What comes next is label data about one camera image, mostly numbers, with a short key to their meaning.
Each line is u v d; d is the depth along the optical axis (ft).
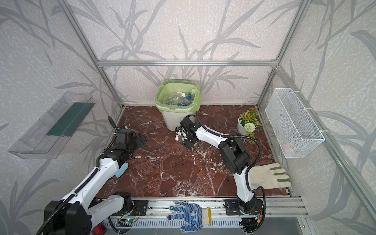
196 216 2.32
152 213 2.38
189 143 2.77
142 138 2.53
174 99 3.24
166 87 3.08
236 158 1.70
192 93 3.07
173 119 2.92
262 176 2.72
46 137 2.09
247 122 2.99
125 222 2.36
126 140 2.09
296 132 2.03
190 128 2.37
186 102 3.14
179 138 3.17
